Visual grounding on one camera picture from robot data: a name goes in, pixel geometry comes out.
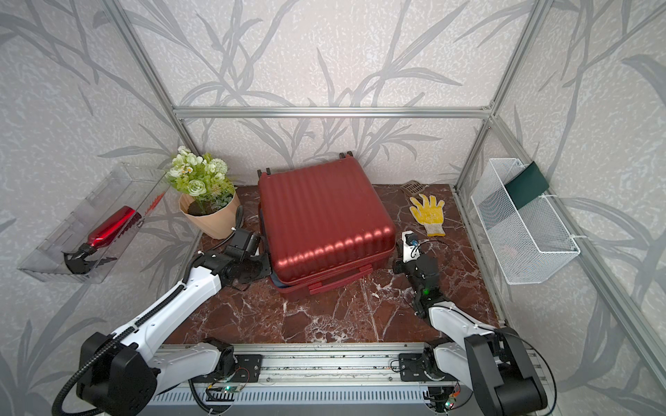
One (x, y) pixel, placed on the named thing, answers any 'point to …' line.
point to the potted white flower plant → (208, 197)
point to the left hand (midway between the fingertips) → (270, 268)
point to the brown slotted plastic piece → (413, 187)
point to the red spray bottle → (79, 262)
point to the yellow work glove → (430, 214)
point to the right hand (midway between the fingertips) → (400, 240)
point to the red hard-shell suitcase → (323, 223)
